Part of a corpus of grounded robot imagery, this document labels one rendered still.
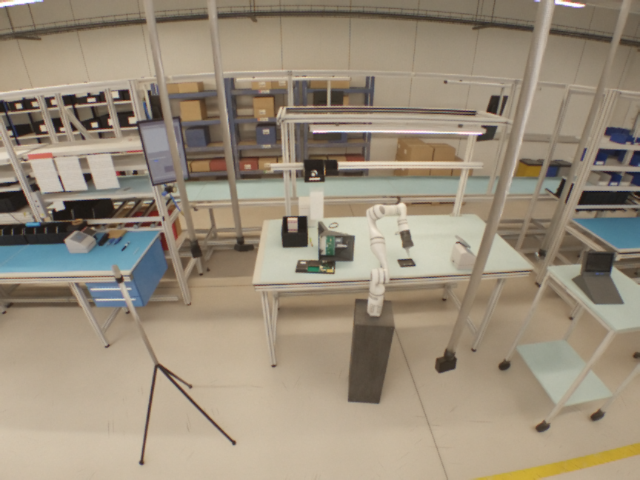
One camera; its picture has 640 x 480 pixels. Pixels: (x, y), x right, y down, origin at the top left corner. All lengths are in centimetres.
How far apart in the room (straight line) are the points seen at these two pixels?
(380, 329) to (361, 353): 26
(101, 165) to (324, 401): 262
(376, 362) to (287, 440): 84
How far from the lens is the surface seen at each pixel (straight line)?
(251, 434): 252
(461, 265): 227
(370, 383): 240
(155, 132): 247
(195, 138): 582
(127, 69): 658
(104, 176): 307
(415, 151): 537
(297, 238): 231
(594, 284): 240
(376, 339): 204
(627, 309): 243
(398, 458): 246
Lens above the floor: 223
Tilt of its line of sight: 30 degrees down
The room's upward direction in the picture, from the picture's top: straight up
